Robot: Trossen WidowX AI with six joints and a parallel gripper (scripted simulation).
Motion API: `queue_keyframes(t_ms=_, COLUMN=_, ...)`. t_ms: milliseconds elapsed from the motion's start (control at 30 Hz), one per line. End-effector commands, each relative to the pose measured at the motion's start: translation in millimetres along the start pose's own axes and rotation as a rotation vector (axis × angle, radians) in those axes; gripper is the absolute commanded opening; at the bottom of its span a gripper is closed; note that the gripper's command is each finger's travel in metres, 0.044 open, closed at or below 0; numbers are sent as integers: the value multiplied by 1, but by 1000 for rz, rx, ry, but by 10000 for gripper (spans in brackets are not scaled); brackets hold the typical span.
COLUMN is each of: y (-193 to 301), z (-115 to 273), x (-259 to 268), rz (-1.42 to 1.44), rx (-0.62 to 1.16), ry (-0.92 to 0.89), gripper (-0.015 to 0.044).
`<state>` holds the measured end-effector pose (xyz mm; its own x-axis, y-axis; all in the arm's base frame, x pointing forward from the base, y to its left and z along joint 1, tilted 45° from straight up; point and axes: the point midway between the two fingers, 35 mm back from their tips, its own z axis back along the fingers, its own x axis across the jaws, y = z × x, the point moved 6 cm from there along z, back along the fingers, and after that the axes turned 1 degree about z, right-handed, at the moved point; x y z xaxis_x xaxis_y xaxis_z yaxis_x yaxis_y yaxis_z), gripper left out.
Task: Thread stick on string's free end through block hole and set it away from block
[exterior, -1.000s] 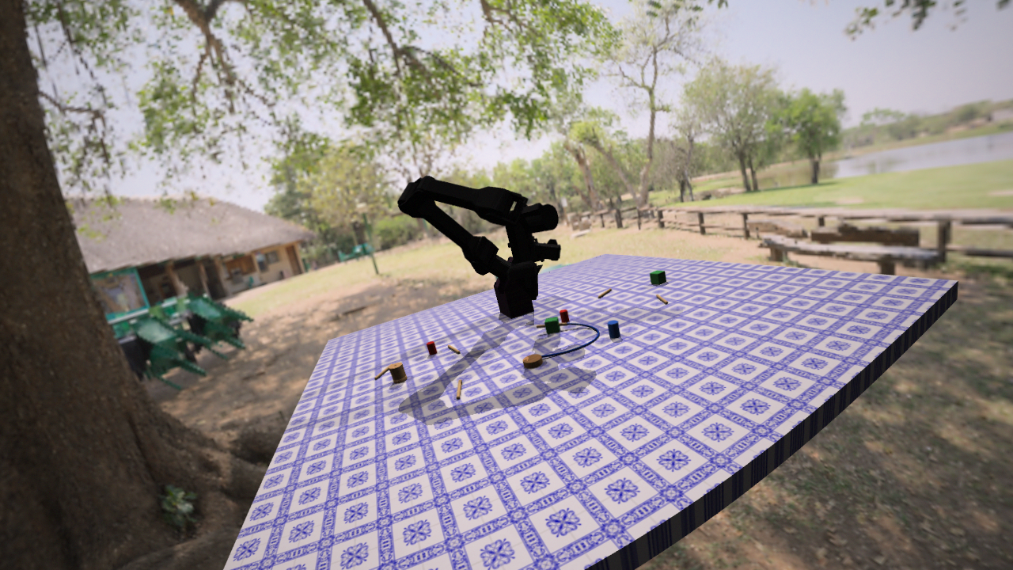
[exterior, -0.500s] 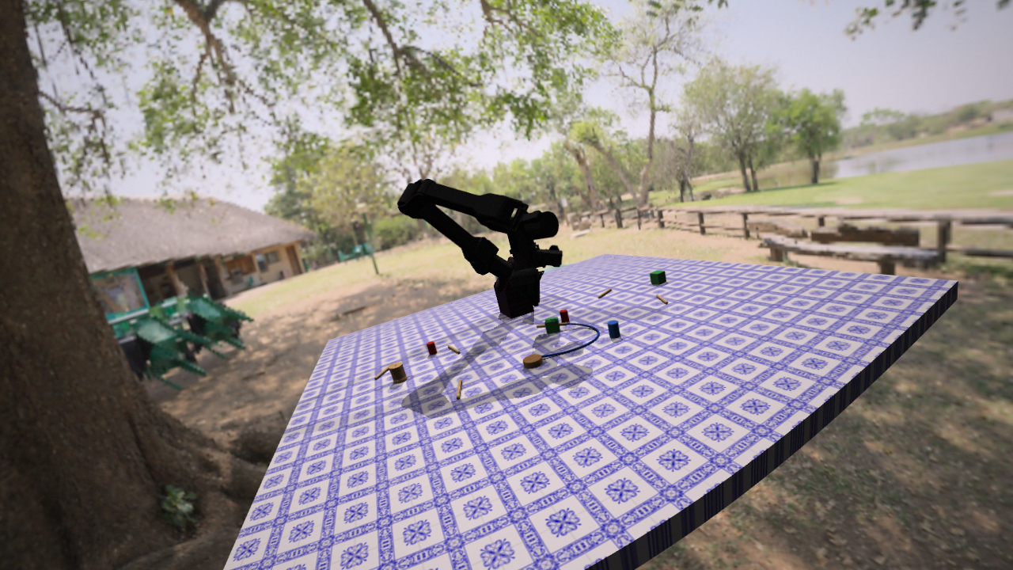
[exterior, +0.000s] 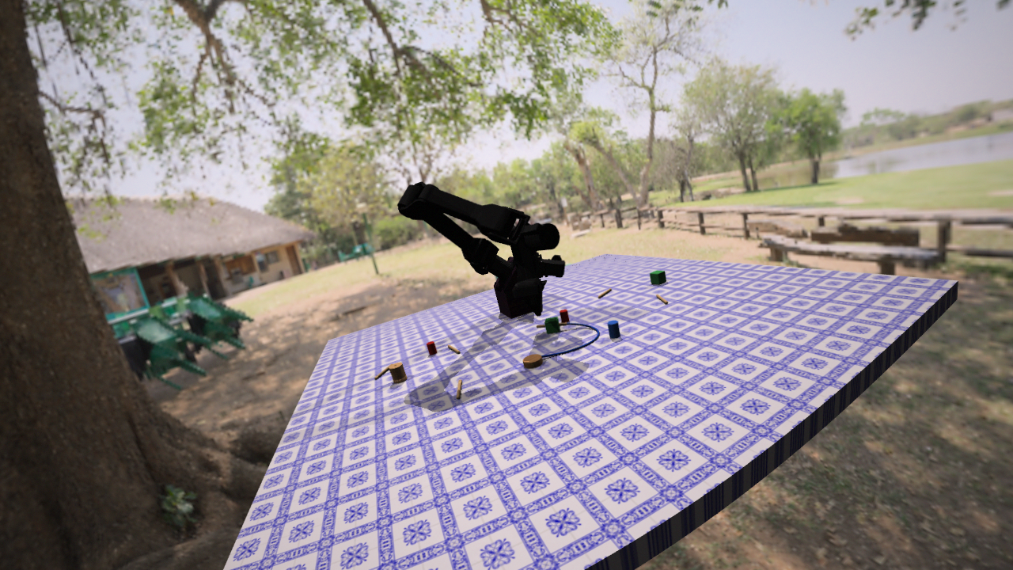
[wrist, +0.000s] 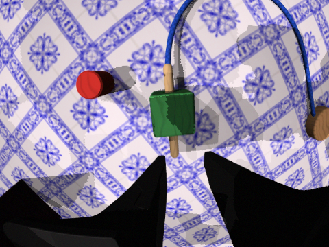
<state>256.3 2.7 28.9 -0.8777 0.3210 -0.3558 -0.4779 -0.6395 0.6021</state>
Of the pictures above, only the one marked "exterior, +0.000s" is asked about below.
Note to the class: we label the round wooden button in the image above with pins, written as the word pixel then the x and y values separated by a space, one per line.
pixel 532 361

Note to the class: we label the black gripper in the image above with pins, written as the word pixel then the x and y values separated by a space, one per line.
pixel 528 286

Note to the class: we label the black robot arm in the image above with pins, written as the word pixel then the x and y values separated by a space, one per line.
pixel 428 203

